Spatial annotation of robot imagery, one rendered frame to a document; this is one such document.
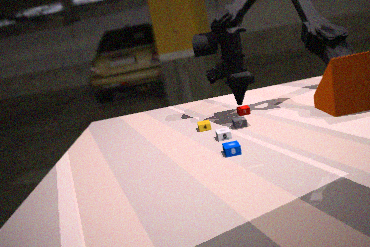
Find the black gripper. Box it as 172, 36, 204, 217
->
221, 49, 255, 106

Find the yellow block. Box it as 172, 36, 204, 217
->
197, 120, 212, 132

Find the blue block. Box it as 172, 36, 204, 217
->
222, 141, 242, 158

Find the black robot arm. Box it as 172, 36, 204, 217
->
192, 0, 357, 84

